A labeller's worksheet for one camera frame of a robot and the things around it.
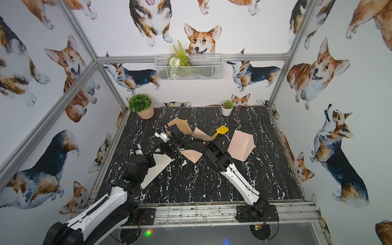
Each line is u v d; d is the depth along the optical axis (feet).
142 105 3.38
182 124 3.50
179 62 2.68
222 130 3.46
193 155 3.11
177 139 2.75
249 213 2.19
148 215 2.40
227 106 3.61
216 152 2.26
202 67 3.03
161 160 2.96
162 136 3.01
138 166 2.07
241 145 3.20
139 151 2.46
